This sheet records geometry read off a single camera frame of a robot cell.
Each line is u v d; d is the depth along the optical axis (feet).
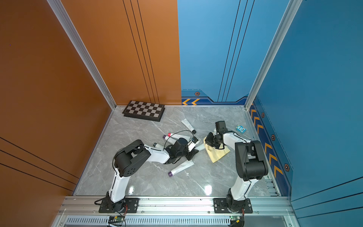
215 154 2.98
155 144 3.08
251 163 1.56
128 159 1.76
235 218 2.38
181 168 2.79
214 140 2.72
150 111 3.68
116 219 2.37
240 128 3.45
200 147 3.02
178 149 2.48
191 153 2.78
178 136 3.20
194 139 2.71
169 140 3.20
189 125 3.46
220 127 2.59
